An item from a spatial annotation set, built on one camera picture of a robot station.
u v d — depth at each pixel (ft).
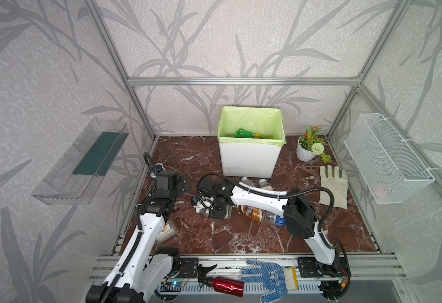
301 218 1.65
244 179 3.17
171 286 2.33
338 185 3.18
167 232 2.58
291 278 2.33
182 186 2.41
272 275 2.36
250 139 2.52
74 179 2.07
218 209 2.37
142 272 1.48
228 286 2.18
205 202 2.42
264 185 3.15
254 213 2.71
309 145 3.24
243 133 3.16
